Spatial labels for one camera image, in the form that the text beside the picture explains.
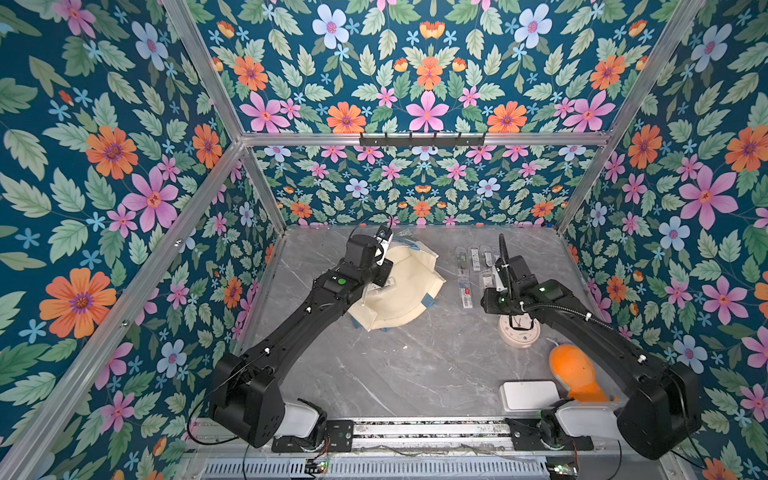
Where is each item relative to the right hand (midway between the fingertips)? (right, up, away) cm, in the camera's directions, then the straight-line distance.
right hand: (491, 297), depth 83 cm
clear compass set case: (-4, -1, +16) cm, 16 cm away
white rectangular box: (+9, -26, -4) cm, 28 cm away
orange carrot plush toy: (+20, -18, -7) cm, 28 cm away
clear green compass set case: (-4, +12, +27) cm, 29 cm away
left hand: (-30, +12, -1) cm, 32 cm away
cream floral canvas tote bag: (-21, +1, +18) cm, 28 cm away
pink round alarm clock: (+2, -5, -16) cm, 17 cm away
